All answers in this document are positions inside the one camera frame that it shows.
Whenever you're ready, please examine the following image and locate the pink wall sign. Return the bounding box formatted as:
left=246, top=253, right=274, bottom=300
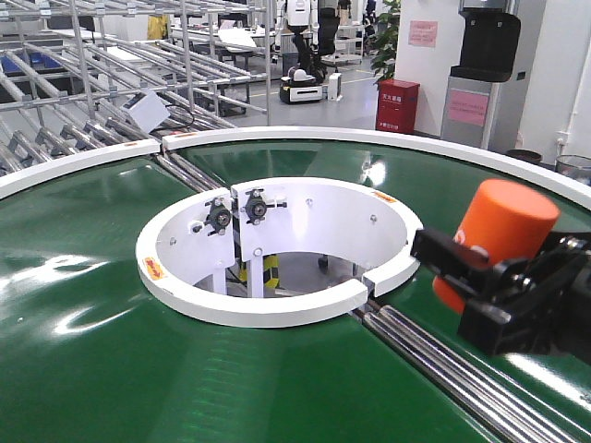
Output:
left=447, top=89, right=490, bottom=127
left=407, top=19, right=440, bottom=49

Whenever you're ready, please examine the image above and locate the black machine on grey cabinet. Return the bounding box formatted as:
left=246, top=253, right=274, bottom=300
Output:
left=440, top=0, right=523, bottom=150

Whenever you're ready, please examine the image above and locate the potted plant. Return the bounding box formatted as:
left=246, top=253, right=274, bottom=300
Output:
left=370, top=0, right=402, bottom=85

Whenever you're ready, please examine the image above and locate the orange cylinder capacitor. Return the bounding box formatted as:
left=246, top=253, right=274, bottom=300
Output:
left=431, top=178, right=562, bottom=314

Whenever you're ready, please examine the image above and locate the small white box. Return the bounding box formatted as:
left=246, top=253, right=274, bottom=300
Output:
left=327, top=71, right=344, bottom=102

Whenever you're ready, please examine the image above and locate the round white green-belt conveyor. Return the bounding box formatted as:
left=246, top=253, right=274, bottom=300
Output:
left=0, top=125, right=591, bottom=443

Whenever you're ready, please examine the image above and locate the white mobile robot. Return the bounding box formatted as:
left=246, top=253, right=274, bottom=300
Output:
left=278, top=0, right=345, bottom=106

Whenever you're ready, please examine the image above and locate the wire waste bin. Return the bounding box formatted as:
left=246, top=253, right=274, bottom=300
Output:
left=553, top=153, right=591, bottom=186

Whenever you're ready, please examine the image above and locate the white control box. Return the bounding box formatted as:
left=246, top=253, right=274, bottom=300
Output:
left=119, top=89, right=172, bottom=133

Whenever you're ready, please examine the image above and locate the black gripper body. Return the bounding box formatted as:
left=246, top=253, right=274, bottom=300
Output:
left=456, top=244, right=591, bottom=357

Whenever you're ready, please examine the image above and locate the white work table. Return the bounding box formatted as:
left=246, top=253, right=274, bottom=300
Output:
left=168, top=16, right=278, bottom=64

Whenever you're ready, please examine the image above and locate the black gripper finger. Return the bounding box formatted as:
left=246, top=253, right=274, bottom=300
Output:
left=410, top=228, right=503, bottom=305
left=543, top=232, right=591, bottom=255

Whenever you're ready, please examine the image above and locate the dark waste bin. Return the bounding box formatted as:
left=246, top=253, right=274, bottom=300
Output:
left=504, top=148, right=545, bottom=166

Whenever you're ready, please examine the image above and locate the steel tube roller rack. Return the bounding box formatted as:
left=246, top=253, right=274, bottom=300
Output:
left=0, top=0, right=274, bottom=174

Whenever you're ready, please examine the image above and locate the red cabinet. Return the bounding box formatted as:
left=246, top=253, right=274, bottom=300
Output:
left=375, top=78, right=422, bottom=136

